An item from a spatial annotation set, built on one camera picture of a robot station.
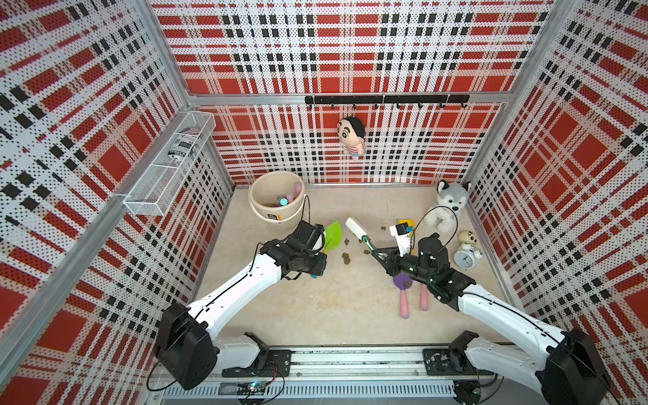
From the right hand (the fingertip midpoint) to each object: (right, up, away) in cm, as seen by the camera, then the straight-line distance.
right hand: (377, 252), depth 77 cm
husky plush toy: (+30, +18, +15) cm, 38 cm away
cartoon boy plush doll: (-7, +41, +14) cm, 44 cm away
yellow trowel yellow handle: (+8, +10, -8) cm, 15 cm away
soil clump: (-9, 0, +24) cm, 26 cm away
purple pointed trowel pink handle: (+12, -13, +13) cm, 21 cm away
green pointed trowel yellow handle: (-14, +4, +7) cm, 16 cm away
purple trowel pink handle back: (-28, +22, +18) cm, 40 cm away
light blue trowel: (-32, +16, +11) cm, 37 cm away
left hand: (-17, -4, +3) cm, 18 cm away
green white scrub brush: (-8, +8, +5) cm, 12 cm away
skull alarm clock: (+35, -2, +12) cm, 37 cm away
